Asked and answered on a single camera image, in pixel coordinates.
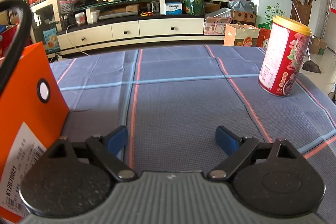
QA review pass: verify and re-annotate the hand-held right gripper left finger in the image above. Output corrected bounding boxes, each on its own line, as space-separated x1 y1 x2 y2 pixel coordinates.
47 126 137 183

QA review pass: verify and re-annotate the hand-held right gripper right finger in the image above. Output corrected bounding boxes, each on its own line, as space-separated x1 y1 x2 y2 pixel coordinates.
207 126 300 183

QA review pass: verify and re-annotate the orange cardboard box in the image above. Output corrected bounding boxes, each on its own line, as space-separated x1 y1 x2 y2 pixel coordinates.
0 42 70 223

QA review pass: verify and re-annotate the blue plaid tablecloth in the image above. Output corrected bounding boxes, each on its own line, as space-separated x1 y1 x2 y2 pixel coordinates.
50 45 336 222

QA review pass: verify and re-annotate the red can with yellow lid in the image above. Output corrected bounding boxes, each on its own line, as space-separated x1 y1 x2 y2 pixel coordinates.
258 15 313 97

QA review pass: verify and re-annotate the orange paper gift bag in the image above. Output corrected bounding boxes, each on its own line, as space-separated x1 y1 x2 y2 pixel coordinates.
224 24 260 47

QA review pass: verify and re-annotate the red paper bag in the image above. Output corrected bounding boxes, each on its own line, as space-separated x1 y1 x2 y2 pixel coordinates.
257 28 272 48

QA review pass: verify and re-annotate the broom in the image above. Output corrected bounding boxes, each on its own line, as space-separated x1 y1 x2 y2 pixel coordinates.
303 35 321 74

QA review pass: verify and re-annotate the stack of pink white cartons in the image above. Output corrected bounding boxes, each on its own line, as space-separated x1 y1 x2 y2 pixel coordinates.
203 17 234 35

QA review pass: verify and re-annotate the white television stand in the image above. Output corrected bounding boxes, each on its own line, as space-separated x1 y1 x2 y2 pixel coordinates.
56 0 226 56

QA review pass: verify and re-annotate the blue snack packet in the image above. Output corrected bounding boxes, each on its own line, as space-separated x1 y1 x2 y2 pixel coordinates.
42 28 58 51

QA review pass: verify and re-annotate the silver media player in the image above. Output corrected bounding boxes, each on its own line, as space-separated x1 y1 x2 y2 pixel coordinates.
98 11 138 20

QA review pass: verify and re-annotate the printed fruit carton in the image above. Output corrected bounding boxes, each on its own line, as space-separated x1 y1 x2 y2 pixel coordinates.
233 11 256 25

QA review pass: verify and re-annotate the white plastic crate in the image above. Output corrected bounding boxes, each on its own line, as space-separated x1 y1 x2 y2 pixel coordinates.
205 7 233 18

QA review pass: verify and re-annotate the open cardboard floor box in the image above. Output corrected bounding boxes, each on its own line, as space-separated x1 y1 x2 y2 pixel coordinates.
310 37 328 55

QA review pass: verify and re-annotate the grey plastic bag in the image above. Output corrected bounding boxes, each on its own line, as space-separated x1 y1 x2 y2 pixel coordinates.
229 0 255 13

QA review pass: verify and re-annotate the white glass door cabinet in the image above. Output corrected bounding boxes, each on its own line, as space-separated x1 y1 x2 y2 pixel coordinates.
29 0 66 54

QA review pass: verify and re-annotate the green snack bag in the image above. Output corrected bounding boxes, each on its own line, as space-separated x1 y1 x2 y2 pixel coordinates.
184 0 205 16

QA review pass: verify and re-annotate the pink plastic basket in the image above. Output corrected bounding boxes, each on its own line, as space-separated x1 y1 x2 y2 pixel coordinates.
59 0 79 14

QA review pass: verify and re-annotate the blue and white carton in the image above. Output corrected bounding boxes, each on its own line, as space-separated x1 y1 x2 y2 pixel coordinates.
165 2 183 15

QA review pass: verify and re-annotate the large red shopping bag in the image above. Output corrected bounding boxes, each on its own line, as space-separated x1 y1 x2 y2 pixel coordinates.
0 25 21 59

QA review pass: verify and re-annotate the black curved cable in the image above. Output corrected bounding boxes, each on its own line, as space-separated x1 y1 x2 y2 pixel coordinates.
0 0 32 94

